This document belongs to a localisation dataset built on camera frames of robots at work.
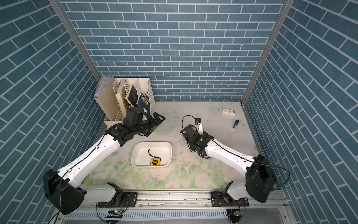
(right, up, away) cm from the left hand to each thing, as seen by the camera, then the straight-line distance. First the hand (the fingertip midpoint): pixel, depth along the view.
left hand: (165, 122), depth 75 cm
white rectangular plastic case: (+46, +6, +37) cm, 59 cm away
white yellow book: (-31, +15, +16) cm, 38 cm away
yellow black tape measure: (-8, -25, +9) cm, 27 cm away
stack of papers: (-44, +26, +16) cm, 53 cm away
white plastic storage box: (-18, -24, +14) cm, 33 cm away
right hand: (+20, -8, +9) cm, 23 cm away
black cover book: (-29, +17, +26) cm, 42 cm away
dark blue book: (-22, +13, +30) cm, 39 cm away
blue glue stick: (+47, 0, +22) cm, 52 cm away
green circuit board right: (+38, -46, -5) cm, 60 cm away
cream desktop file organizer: (-41, +12, +16) cm, 46 cm away
